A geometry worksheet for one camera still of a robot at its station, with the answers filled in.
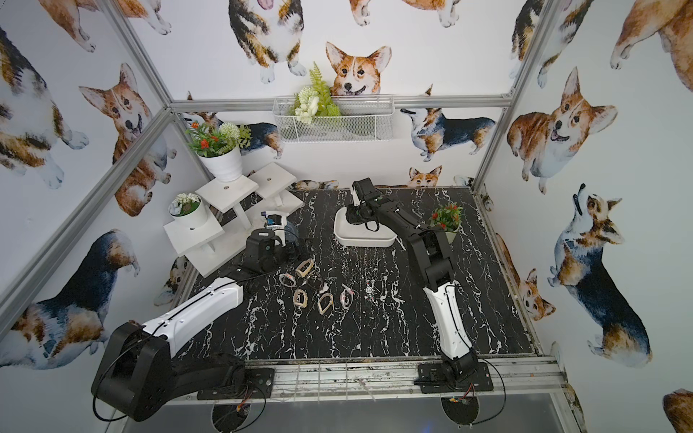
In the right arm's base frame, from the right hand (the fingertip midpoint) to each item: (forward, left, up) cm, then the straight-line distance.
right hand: (346, 212), depth 101 cm
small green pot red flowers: (-4, -37, 0) cm, 37 cm away
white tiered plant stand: (-12, +50, -7) cm, 52 cm away
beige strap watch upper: (-18, +17, -9) cm, 26 cm away
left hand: (-15, +13, +8) cm, 21 cm away
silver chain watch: (-28, -8, -9) cm, 30 cm away
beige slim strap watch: (-32, +5, -9) cm, 34 cm away
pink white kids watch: (-29, 0, -9) cm, 31 cm away
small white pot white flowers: (-11, +48, +15) cm, 51 cm away
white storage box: (-5, -1, -8) cm, 9 cm away
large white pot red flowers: (+4, +38, +27) cm, 47 cm away
